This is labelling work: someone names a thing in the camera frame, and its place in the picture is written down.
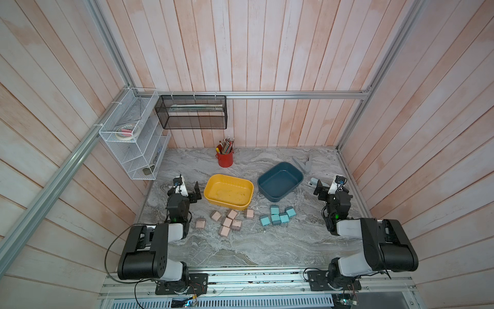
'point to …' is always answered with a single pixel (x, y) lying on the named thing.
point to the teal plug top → (274, 209)
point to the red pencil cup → (224, 152)
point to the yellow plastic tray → (229, 192)
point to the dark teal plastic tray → (278, 181)
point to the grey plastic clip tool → (309, 165)
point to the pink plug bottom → (225, 231)
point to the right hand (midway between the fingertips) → (328, 180)
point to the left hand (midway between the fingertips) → (188, 184)
